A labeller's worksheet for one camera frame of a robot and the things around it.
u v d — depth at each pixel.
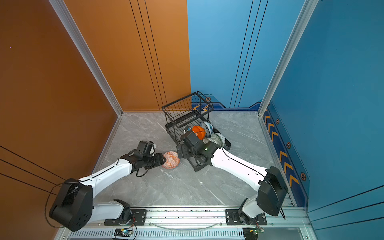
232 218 0.72
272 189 0.40
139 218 0.73
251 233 0.70
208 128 0.97
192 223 0.73
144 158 0.68
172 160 0.92
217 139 0.99
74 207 0.41
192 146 0.57
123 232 0.71
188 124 0.81
